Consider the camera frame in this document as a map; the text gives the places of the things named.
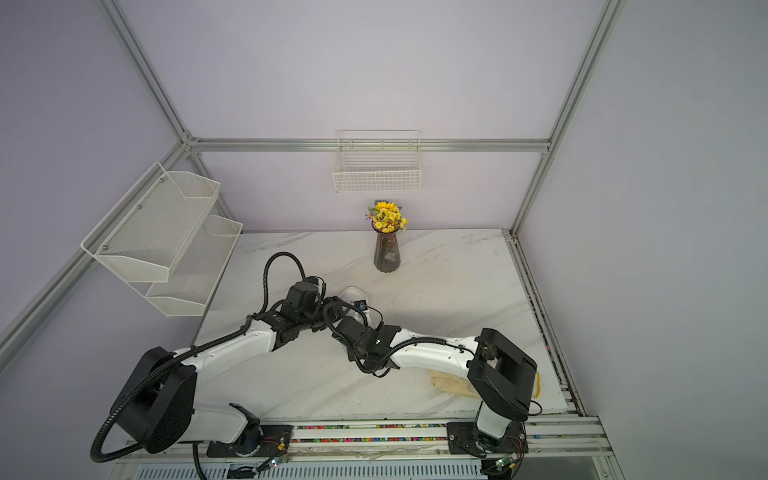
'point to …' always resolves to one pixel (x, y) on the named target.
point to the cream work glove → (452, 384)
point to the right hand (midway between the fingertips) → (362, 343)
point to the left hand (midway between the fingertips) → (345, 312)
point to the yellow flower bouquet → (386, 217)
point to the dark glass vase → (387, 255)
